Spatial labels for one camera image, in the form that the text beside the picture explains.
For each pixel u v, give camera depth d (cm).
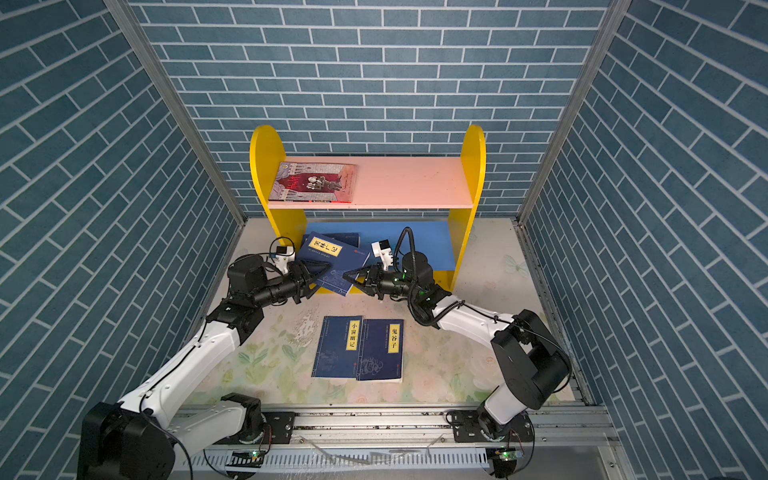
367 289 69
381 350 87
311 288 72
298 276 67
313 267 74
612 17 71
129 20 71
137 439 40
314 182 72
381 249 75
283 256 73
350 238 90
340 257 77
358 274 74
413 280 61
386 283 69
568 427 77
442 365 85
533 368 44
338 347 87
